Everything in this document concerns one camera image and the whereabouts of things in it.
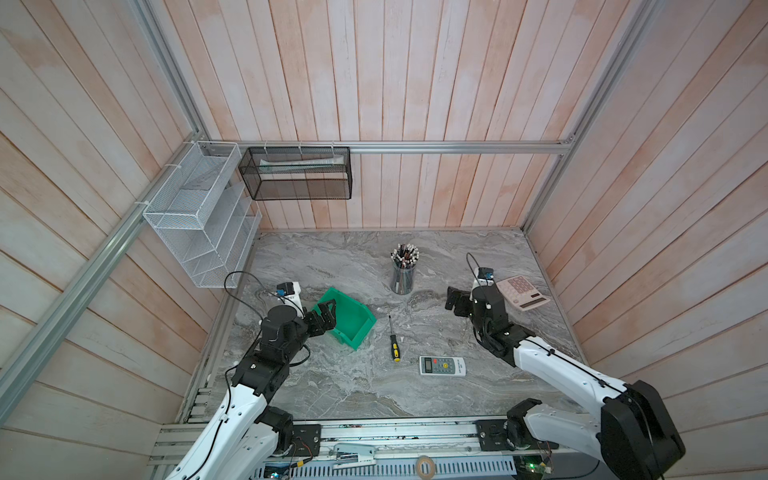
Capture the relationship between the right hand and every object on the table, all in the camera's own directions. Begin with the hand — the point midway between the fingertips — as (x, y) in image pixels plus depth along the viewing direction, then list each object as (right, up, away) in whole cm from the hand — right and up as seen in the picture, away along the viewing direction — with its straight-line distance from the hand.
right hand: (465, 287), depth 87 cm
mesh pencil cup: (-18, +9, +2) cm, 20 cm away
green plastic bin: (-34, -11, +8) cm, 37 cm away
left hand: (-40, -5, -9) cm, 42 cm away
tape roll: (-15, -41, -15) cm, 46 cm away
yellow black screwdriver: (-21, -17, +1) cm, 27 cm away
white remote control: (-8, -22, -3) cm, 24 cm away
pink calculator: (+23, -3, +12) cm, 26 cm away
